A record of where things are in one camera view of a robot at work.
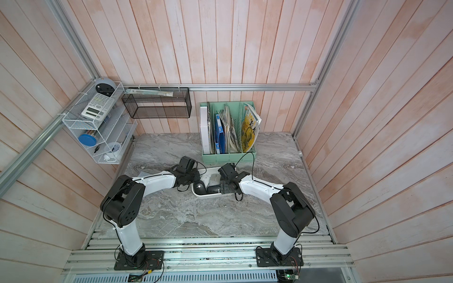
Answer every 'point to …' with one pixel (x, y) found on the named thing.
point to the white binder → (205, 130)
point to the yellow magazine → (250, 120)
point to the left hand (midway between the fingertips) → (198, 177)
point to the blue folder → (220, 140)
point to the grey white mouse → (214, 179)
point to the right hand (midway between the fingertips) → (231, 185)
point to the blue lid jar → (87, 140)
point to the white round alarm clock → (111, 150)
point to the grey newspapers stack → (232, 142)
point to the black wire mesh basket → (158, 102)
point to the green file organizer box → (236, 108)
